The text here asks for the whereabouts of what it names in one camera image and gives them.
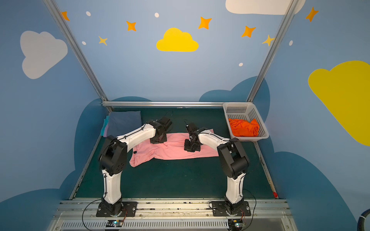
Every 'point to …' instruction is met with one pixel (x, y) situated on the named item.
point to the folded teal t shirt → (105, 123)
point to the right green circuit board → (235, 224)
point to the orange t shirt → (240, 128)
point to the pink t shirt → (173, 148)
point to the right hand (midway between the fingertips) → (188, 148)
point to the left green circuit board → (114, 223)
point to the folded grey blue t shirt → (120, 122)
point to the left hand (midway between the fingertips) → (162, 140)
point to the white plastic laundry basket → (247, 111)
